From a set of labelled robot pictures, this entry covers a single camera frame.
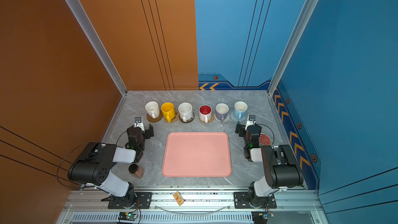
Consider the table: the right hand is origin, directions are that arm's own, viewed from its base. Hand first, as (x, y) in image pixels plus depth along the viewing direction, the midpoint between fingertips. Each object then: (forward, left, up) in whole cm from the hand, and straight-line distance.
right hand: (246, 122), depth 93 cm
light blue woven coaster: (+9, +6, -7) cm, 12 cm away
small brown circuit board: (-39, +38, -7) cm, 55 cm away
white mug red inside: (+10, +25, -3) cm, 27 cm away
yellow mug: (+7, +48, +3) cm, 49 cm away
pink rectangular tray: (-17, +30, -6) cm, 35 cm away
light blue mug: (+12, +2, 0) cm, 12 cm away
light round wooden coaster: (+6, +61, -5) cm, 61 cm away
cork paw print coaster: (+6, +47, -5) cm, 47 cm away
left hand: (-1, +64, +1) cm, 64 cm away
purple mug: (+12, +14, -4) cm, 18 cm away
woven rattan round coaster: (+6, +22, -6) cm, 23 cm away
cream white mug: (+9, +59, +3) cm, 59 cm away
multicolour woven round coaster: (+7, +10, -5) cm, 14 cm away
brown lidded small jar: (-28, +58, +2) cm, 65 cm away
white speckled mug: (+11, +38, -2) cm, 40 cm away
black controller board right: (-46, 0, -9) cm, 47 cm away
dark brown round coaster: (+6, +41, -4) cm, 41 cm away
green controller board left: (-46, +61, -8) cm, 77 cm away
